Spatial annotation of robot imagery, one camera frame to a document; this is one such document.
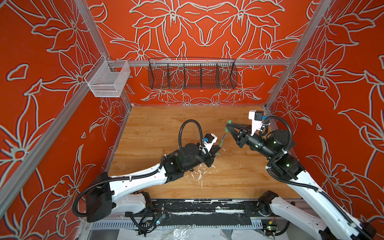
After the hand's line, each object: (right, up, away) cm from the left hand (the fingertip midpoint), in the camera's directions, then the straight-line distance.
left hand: (219, 146), depth 67 cm
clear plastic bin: (-67, +38, +26) cm, 81 cm away
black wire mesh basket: (-12, +43, +31) cm, 54 cm away
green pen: (+1, +3, -2) cm, 4 cm away
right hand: (+1, +10, -9) cm, 13 cm away
